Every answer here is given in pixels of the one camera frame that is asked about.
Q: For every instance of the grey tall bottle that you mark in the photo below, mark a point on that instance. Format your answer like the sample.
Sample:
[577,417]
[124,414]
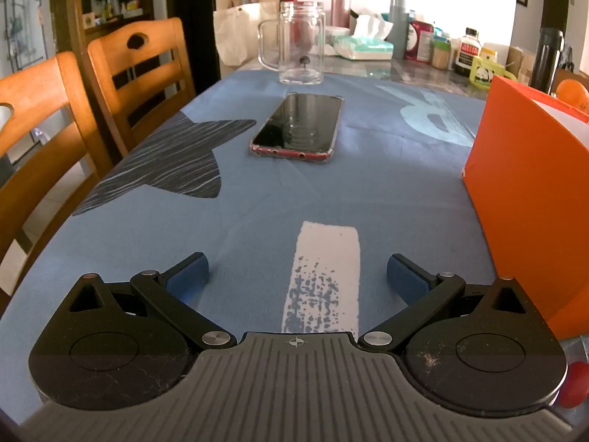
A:
[398,32]

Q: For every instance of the black smartphone clear case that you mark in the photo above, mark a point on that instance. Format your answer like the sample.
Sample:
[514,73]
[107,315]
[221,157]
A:
[299,124]

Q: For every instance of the clear glass jar mug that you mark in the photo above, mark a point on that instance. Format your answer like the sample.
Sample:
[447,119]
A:
[301,41]

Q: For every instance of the green panda mug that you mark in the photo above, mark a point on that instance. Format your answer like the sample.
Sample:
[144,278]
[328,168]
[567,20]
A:
[485,73]

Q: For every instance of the teal tissue box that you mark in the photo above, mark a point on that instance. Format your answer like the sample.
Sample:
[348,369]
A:
[366,46]

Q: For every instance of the small jar green lid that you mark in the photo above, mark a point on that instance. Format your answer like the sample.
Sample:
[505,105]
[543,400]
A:
[441,55]

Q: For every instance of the red white canister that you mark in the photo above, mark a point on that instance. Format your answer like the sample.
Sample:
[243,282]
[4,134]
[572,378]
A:
[418,41]

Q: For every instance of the orange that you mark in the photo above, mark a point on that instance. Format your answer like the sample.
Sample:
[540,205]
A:
[570,94]

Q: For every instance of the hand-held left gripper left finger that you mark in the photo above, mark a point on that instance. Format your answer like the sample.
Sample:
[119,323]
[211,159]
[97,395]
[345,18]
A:
[186,277]

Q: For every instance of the wooden chair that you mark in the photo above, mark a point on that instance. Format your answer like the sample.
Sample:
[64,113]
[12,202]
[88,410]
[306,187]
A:
[41,115]
[138,73]

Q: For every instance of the red round object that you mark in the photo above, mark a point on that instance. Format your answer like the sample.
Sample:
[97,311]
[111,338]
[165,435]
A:
[575,386]

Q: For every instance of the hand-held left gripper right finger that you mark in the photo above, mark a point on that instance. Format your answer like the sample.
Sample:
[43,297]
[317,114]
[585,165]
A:
[405,277]

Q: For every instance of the blue printed tablecloth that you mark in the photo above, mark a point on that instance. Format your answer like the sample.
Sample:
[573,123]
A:
[257,193]

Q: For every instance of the black thermos flask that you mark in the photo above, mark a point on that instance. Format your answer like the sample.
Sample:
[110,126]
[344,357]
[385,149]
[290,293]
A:
[546,60]

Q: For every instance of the pink metal bottle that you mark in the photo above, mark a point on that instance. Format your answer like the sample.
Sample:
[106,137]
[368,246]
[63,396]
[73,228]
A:
[340,7]

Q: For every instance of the yellow white carton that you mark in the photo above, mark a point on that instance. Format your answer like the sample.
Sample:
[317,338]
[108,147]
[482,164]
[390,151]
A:
[490,53]

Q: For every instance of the white paper bag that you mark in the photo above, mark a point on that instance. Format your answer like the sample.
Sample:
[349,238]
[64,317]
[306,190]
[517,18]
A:
[239,32]

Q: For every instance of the orange cardboard box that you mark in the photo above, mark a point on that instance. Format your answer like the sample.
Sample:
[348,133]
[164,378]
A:
[520,193]

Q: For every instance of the brown cardboard box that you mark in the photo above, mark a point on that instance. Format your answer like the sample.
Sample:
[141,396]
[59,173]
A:
[520,66]

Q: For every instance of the dark bottle red label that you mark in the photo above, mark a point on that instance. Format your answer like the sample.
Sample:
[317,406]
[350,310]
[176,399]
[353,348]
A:
[467,55]

